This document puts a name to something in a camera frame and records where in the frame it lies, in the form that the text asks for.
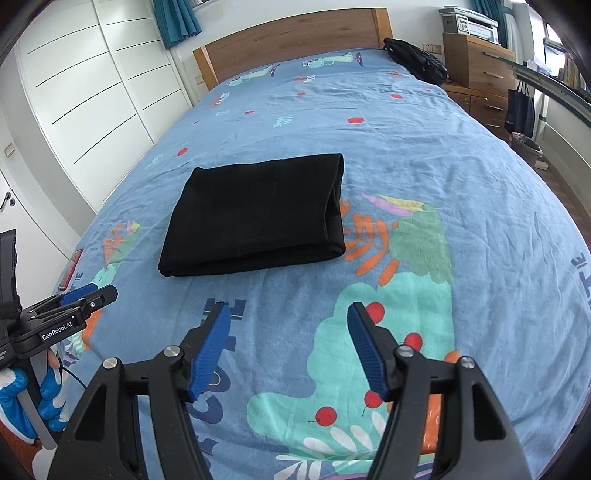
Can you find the wooden dresser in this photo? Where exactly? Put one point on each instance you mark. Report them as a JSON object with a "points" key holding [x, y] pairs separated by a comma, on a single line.
{"points": [[480, 60]]}

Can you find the white wardrobe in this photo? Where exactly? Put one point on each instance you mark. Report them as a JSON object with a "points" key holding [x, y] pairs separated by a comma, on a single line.
{"points": [[92, 83]]}

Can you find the blue printed blanket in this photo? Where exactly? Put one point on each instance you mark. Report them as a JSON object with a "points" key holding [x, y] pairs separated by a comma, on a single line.
{"points": [[485, 230]]}

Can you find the beige light switch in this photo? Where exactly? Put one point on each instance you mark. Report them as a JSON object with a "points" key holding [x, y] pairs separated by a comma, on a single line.
{"points": [[9, 150]]}

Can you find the grey metal rail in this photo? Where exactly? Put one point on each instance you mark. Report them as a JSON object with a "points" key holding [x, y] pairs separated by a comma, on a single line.
{"points": [[554, 85]]}

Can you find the dark tote bag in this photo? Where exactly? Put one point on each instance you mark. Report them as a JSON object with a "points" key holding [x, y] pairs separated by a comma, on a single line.
{"points": [[519, 113]]}

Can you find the red smartphone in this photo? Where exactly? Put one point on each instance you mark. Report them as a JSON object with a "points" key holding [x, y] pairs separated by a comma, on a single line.
{"points": [[71, 270]]}

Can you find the grey trash bin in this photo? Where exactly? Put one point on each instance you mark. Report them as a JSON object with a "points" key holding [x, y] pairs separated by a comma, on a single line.
{"points": [[526, 147]]}

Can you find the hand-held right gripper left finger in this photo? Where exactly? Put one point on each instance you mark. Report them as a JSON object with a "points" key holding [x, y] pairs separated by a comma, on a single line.
{"points": [[210, 355]]}

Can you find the wooden headboard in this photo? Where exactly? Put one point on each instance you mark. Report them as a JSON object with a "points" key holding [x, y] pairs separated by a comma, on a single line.
{"points": [[295, 37]]}

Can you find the teal curtain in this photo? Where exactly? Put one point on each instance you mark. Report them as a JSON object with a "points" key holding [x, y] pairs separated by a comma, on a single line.
{"points": [[175, 18], [489, 7]]}

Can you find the black pants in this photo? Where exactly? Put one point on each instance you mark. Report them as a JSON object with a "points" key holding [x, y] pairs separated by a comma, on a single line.
{"points": [[254, 212]]}

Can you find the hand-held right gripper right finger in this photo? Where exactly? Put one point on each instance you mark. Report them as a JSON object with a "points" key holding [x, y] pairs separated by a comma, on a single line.
{"points": [[369, 355]]}

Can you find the person's left hand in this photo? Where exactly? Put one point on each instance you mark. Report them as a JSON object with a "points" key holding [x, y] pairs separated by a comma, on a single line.
{"points": [[11, 401]]}

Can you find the black backpack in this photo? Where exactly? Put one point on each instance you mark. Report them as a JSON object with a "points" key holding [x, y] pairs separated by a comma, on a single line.
{"points": [[415, 60]]}

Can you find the white printer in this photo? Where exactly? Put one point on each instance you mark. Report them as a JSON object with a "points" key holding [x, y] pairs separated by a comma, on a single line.
{"points": [[471, 25]]}

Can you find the window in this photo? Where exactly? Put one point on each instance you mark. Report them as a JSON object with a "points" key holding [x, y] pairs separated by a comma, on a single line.
{"points": [[554, 50]]}

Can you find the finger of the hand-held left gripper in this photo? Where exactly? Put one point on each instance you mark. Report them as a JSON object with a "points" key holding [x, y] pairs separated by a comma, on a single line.
{"points": [[76, 294], [99, 297]]}

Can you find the white door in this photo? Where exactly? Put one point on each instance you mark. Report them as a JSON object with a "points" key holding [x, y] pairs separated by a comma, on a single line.
{"points": [[27, 230]]}

